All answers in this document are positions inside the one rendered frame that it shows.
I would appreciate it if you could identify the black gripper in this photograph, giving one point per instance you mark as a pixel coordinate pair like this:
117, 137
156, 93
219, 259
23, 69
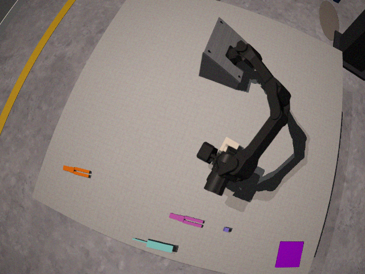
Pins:
207, 153

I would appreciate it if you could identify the light grey mat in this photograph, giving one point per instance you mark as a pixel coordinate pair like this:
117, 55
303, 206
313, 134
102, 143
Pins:
139, 114

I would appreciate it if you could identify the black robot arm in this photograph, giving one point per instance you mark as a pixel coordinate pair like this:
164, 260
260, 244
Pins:
234, 165

